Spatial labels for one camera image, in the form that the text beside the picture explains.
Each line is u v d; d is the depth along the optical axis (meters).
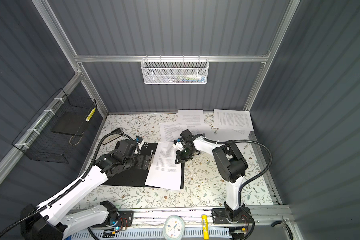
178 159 0.81
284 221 0.72
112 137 1.05
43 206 0.40
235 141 0.55
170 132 1.09
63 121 0.77
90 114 0.81
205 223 0.71
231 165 0.52
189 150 0.78
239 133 1.09
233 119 1.16
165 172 0.89
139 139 0.70
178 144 0.88
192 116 1.20
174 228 0.69
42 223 0.38
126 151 0.58
